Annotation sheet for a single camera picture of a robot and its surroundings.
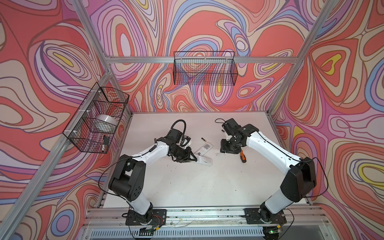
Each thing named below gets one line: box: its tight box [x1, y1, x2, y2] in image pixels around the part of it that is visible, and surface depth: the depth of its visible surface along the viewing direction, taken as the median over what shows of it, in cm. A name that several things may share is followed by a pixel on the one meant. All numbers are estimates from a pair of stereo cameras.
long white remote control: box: [194, 142, 214, 156], surface depth 99 cm
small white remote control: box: [196, 155, 213, 166], surface depth 91 cm
